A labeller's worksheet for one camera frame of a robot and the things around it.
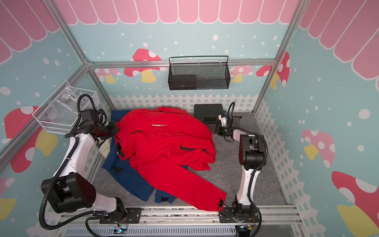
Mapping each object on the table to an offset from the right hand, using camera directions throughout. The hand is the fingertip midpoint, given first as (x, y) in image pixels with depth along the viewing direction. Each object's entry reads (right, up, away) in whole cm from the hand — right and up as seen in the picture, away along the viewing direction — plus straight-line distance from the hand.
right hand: (211, 128), depth 101 cm
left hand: (-55, -1, -18) cm, 58 cm away
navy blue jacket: (-56, -24, -13) cm, 62 cm away
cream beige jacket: (-69, -12, -8) cm, 71 cm away
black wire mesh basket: (-9, +33, -8) cm, 35 cm away
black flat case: (0, +13, +19) cm, 23 cm away
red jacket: (-30, -9, -14) cm, 34 cm away
